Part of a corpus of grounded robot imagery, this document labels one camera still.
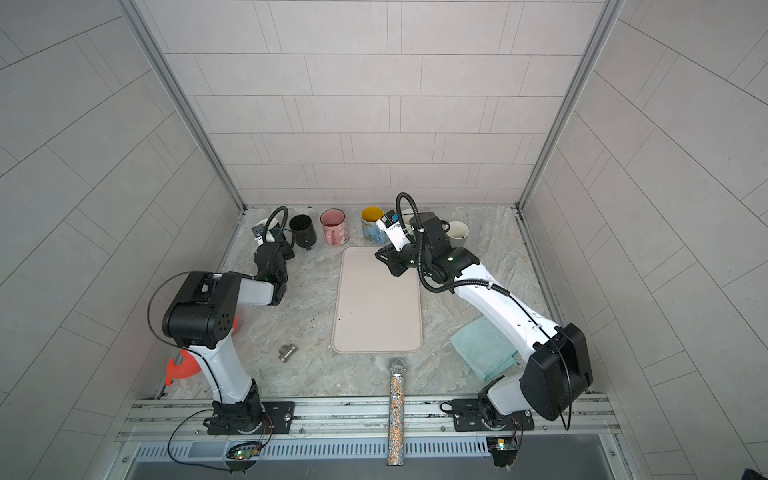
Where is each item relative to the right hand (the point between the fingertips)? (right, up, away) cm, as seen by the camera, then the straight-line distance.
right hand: (378, 253), depth 75 cm
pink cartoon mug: (-16, +8, +23) cm, 29 cm away
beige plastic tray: (-2, -19, +14) cm, 23 cm away
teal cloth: (+29, -27, +7) cm, 40 cm away
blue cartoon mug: (-4, +6, +27) cm, 27 cm away
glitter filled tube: (+5, -37, -6) cm, 38 cm away
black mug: (-27, +6, +23) cm, 35 cm away
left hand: (-33, +7, +21) cm, 39 cm away
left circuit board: (-28, -43, -11) cm, 52 cm away
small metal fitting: (-25, -27, +5) cm, 38 cm away
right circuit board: (+30, -45, -7) cm, 54 cm away
